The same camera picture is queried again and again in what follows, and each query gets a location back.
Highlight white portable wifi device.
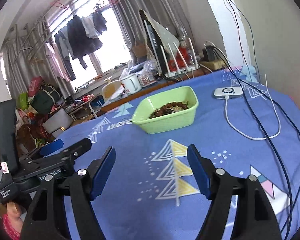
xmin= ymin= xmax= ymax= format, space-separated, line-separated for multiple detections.
xmin=213 ymin=87 xmax=243 ymax=99

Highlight wooden desk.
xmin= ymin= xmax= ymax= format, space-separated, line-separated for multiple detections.
xmin=96 ymin=68 xmax=213 ymax=117

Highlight blue patterned bed sheet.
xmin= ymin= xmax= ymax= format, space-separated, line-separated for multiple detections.
xmin=59 ymin=71 xmax=300 ymax=239

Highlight green plastic basket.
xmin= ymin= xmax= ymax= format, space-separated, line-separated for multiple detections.
xmin=132 ymin=86 xmax=199 ymax=134

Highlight pile of mixed jewelry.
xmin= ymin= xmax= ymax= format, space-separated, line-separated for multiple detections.
xmin=149 ymin=101 xmax=189 ymax=119

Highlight hanging dark clothes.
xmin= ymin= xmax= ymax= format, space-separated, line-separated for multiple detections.
xmin=54 ymin=15 xmax=103 ymax=81

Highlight plastic bag of snacks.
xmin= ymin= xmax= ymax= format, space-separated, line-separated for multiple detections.
xmin=136 ymin=60 xmax=158 ymax=88

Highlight person's left hand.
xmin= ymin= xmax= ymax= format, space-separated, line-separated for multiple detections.
xmin=2 ymin=202 xmax=23 ymax=240

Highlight white enamel mug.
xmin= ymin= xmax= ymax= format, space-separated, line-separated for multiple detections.
xmin=119 ymin=73 xmax=142 ymax=95

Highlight dark green duffel bag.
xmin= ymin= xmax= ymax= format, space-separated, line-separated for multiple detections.
xmin=31 ymin=85 xmax=62 ymax=115

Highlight power strip with plugs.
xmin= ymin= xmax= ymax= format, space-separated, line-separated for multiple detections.
xmin=199 ymin=43 xmax=226 ymax=72

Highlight black cables on wall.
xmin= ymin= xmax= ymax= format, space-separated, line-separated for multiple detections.
xmin=210 ymin=0 xmax=300 ymax=240

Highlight white charging cable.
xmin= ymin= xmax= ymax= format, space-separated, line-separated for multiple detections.
xmin=224 ymin=73 xmax=282 ymax=141

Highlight white wifi router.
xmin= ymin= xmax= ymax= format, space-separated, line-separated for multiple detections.
xmin=158 ymin=36 xmax=199 ymax=79

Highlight grey curtain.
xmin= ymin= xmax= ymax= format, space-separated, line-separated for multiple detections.
xmin=110 ymin=0 xmax=194 ymax=63

